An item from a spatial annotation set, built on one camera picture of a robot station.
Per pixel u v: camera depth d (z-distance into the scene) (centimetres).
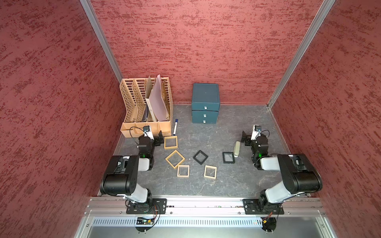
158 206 75
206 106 95
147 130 79
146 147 70
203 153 92
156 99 94
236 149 92
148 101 85
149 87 94
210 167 87
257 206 73
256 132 80
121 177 45
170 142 98
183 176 83
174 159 91
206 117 98
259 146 71
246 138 85
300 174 46
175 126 106
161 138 86
